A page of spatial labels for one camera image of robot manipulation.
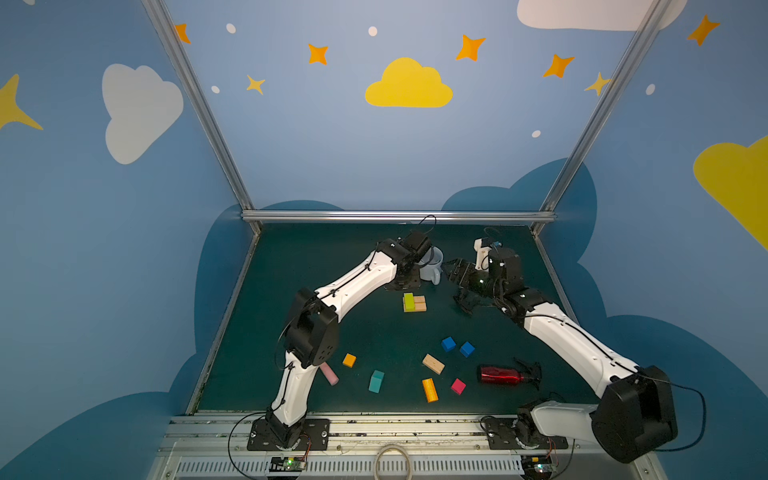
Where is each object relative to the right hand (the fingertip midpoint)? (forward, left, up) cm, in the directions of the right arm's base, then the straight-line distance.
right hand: (453, 265), depth 83 cm
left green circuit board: (-47, +40, -20) cm, 65 cm away
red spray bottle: (-24, -14, -18) cm, 33 cm away
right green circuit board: (-44, -20, -23) cm, 53 cm away
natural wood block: (0, +8, -20) cm, 22 cm away
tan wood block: (-21, +4, -21) cm, 30 cm away
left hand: (-1, +11, -9) cm, 14 cm away
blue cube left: (-15, -1, -20) cm, 24 cm away
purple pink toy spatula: (-26, +34, -19) cm, 46 cm away
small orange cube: (-21, +29, -20) cm, 41 cm away
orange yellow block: (-28, +5, -21) cm, 35 cm away
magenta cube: (-26, -3, -21) cm, 34 cm away
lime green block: (-1, +11, -20) cm, 23 cm away
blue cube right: (-16, -6, -19) cm, 26 cm away
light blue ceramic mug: (+9, +4, -16) cm, 19 cm away
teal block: (-26, +20, -21) cm, 39 cm away
